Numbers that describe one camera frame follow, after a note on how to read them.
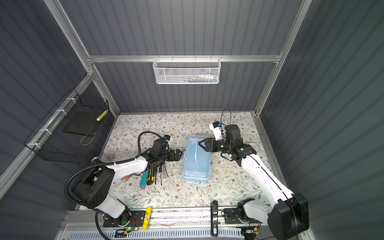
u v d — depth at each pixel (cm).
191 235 77
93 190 45
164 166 91
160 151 72
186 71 112
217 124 70
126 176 56
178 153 84
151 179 86
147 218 72
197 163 80
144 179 87
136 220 72
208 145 68
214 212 71
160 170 89
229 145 59
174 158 81
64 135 72
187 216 75
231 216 74
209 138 68
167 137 83
